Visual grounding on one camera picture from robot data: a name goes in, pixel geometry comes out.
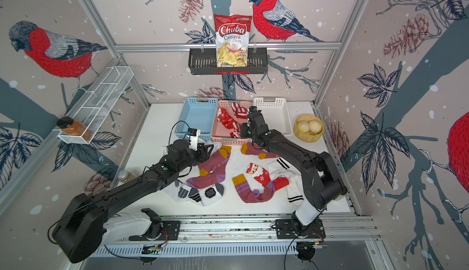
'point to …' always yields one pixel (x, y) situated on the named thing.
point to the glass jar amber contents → (124, 176)
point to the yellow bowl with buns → (308, 128)
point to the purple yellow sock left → (212, 169)
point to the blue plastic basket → (198, 113)
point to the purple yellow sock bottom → (248, 197)
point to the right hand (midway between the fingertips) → (242, 126)
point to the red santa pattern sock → (263, 176)
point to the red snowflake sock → (228, 121)
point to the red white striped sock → (241, 112)
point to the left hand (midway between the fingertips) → (212, 142)
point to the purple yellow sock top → (249, 148)
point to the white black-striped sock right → (279, 168)
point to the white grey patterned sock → (185, 192)
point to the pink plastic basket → (221, 134)
